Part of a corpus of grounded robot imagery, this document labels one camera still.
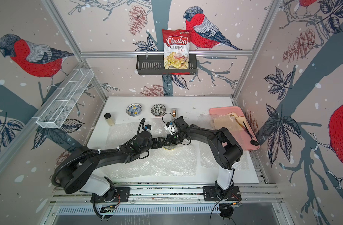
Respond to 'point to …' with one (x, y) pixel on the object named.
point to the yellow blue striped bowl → (169, 147)
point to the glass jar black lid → (109, 119)
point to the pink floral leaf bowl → (158, 110)
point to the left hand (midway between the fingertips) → (162, 137)
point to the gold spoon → (238, 123)
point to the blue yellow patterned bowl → (134, 109)
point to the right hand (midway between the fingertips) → (164, 143)
